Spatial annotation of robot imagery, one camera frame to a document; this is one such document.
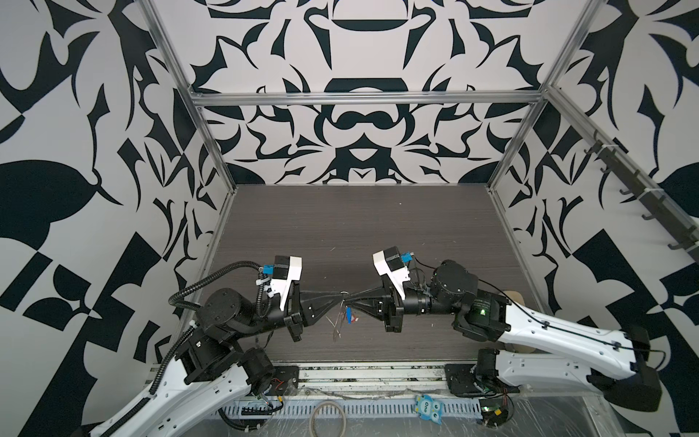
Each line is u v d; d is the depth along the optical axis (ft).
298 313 1.48
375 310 1.65
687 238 1.64
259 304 1.46
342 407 2.34
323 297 1.61
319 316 1.64
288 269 1.46
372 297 1.64
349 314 1.72
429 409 2.27
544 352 1.52
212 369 1.47
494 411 2.33
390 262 1.50
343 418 2.24
